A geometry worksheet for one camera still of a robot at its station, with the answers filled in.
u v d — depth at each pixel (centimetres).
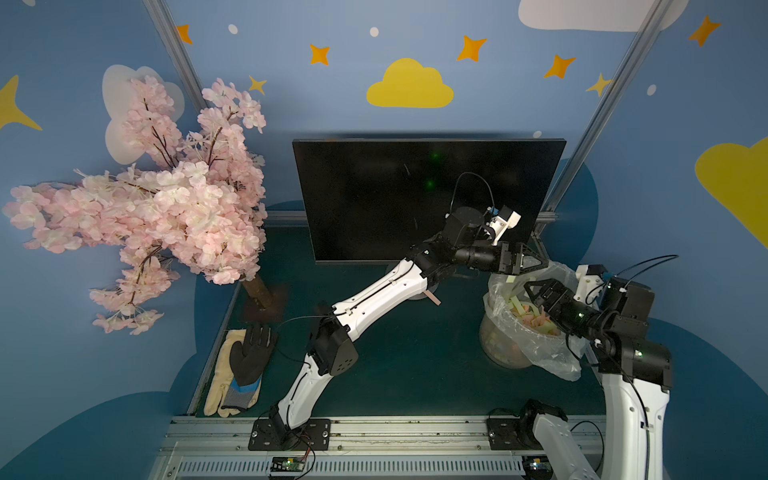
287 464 72
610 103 84
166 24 70
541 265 59
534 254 115
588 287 59
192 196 47
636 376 41
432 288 101
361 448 74
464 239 56
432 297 101
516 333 66
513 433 74
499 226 63
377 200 97
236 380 81
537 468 73
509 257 58
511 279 72
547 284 59
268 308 97
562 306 57
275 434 65
